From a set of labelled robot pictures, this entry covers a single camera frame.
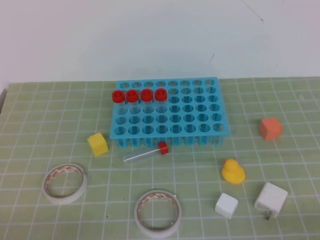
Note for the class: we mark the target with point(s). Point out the yellow cube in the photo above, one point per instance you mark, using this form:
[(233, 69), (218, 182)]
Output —
[(98, 144)]

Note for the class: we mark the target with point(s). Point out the left white tape roll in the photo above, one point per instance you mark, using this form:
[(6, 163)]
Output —
[(64, 184)]

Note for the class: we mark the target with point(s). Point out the white power adapter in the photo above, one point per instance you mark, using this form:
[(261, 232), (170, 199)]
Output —
[(270, 200)]

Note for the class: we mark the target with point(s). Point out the white tape roll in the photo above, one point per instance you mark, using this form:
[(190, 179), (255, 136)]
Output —
[(158, 214), (64, 184)]

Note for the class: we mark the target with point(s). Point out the front white tape roll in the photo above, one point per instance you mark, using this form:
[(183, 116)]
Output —
[(158, 214)]

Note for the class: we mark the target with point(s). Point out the blue test tube rack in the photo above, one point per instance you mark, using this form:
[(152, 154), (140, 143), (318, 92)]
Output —
[(195, 114)]

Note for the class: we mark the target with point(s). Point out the orange cube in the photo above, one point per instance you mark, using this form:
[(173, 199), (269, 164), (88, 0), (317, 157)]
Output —
[(270, 128)]

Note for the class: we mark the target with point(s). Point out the yellow rubber duck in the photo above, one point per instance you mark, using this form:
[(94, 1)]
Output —
[(232, 172)]

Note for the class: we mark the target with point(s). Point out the red capped tube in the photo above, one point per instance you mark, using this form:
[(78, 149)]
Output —
[(161, 100), (132, 98), (160, 149), (147, 96), (119, 100)]

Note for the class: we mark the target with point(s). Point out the green checkered cloth mat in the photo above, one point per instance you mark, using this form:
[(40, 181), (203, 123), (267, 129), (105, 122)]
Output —
[(43, 125)]

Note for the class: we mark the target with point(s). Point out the white cube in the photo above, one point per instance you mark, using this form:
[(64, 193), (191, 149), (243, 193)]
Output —
[(226, 205)]

